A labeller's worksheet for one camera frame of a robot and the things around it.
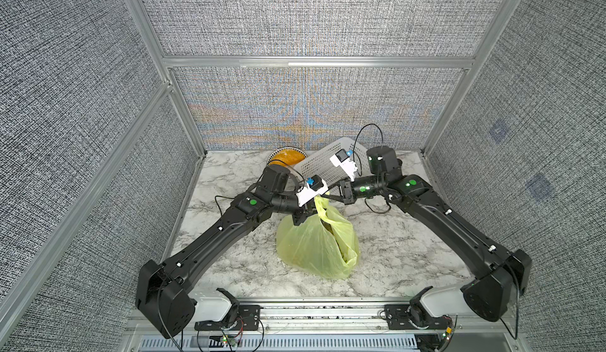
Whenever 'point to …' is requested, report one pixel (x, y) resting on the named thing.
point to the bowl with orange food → (286, 156)
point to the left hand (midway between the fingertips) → (327, 206)
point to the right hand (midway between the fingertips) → (323, 189)
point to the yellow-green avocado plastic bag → (323, 245)
